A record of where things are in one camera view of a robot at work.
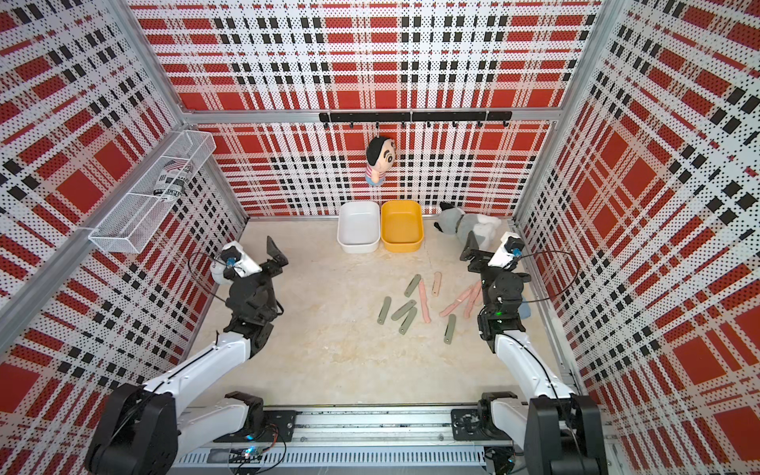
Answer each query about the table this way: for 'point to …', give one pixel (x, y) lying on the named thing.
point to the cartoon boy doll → (380, 154)
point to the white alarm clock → (217, 268)
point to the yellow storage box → (402, 227)
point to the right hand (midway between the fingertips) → (489, 234)
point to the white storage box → (359, 227)
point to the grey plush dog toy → (454, 221)
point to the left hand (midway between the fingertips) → (262, 242)
